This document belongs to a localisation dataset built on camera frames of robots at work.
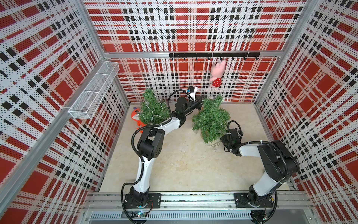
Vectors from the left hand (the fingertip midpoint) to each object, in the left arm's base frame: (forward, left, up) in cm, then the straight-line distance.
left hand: (208, 95), depth 87 cm
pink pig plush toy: (+17, -7, +7) cm, 20 cm away
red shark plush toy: (-15, +44, -2) cm, 46 cm away
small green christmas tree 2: (-18, 0, -4) cm, 18 cm away
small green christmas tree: (-10, +34, -2) cm, 36 cm away
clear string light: (-20, -5, -28) cm, 35 cm away
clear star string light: (-11, +34, -7) cm, 36 cm away
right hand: (-14, -12, -27) cm, 32 cm away
